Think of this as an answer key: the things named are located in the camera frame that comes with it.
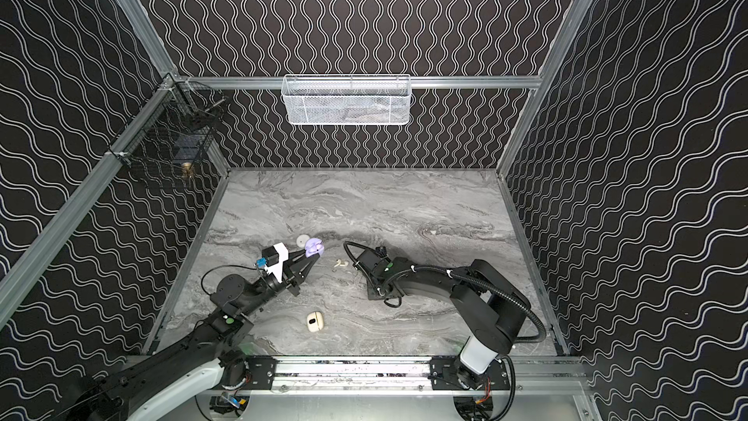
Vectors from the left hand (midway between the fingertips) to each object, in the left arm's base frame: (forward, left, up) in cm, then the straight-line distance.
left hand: (319, 254), depth 69 cm
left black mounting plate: (-20, +16, -24) cm, 35 cm away
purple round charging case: (+2, +2, 0) cm, 3 cm away
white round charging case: (+18, +13, -22) cm, 31 cm away
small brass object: (+24, +42, +6) cm, 48 cm away
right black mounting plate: (-19, -31, -25) cm, 44 cm away
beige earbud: (+11, -2, -24) cm, 26 cm away
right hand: (+2, -15, -26) cm, 30 cm away
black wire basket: (+42, +54, +7) cm, 69 cm away
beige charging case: (-8, +4, -23) cm, 25 cm away
